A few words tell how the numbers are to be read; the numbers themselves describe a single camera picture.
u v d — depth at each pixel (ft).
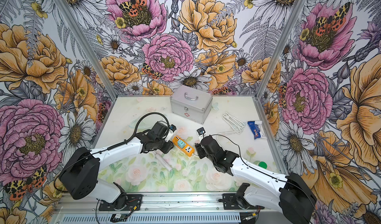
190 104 3.17
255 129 3.22
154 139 2.22
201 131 2.31
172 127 2.64
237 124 3.37
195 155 2.93
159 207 2.40
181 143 2.86
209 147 1.98
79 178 1.41
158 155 2.93
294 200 1.32
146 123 2.50
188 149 2.93
